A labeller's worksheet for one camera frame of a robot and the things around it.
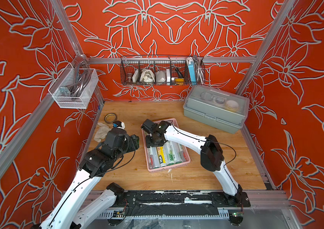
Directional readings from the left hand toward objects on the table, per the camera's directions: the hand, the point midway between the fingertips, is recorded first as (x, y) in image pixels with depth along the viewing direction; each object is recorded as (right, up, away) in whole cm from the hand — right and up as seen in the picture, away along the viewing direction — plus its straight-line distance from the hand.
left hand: (134, 137), depth 69 cm
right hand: (+4, -8, +16) cm, 18 cm away
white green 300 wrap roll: (+19, -12, +12) cm, 26 cm away
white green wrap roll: (+7, -14, +12) cm, 20 cm away
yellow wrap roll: (+14, -14, +12) cm, 23 cm away
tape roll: (-27, +12, +41) cm, 51 cm away
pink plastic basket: (+16, -18, +10) cm, 27 cm away
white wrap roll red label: (+27, -14, +15) cm, 34 cm away
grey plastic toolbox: (+55, +13, +18) cm, 59 cm away
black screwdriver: (+25, +41, +26) cm, 55 cm away
